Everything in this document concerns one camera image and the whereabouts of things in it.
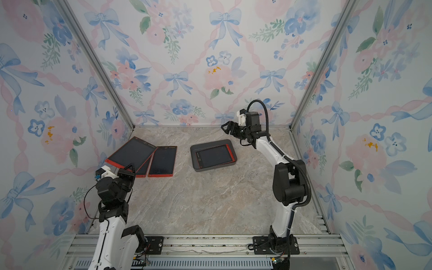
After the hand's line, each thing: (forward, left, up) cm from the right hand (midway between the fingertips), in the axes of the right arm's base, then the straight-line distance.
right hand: (225, 125), depth 94 cm
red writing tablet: (-8, +7, -19) cm, 22 cm away
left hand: (-26, +42, +1) cm, 49 cm away
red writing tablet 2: (-14, +49, -5) cm, 51 cm away
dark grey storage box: (-2, +19, -18) cm, 26 cm away
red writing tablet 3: (-12, +38, -19) cm, 44 cm away
